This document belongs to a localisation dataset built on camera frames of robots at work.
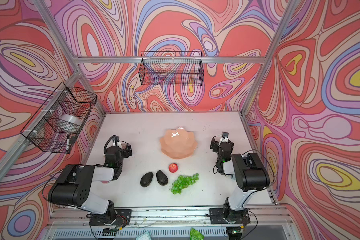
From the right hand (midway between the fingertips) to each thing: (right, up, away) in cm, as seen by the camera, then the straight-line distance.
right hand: (221, 141), depth 97 cm
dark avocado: (-46, -20, -14) cm, 52 cm away
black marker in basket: (-82, +1, -25) cm, 86 cm away
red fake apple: (-31, -14, -10) cm, 36 cm away
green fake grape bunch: (-26, -21, -16) cm, 37 cm away
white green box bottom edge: (-43, -40, -30) cm, 66 cm away
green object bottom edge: (-20, -41, -28) cm, 53 cm away
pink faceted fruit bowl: (-29, -2, +5) cm, 30 cm away
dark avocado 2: (-37, -19, -15) cm, 45 cm away
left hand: (-64, -1, -3) cm, 64 cm away
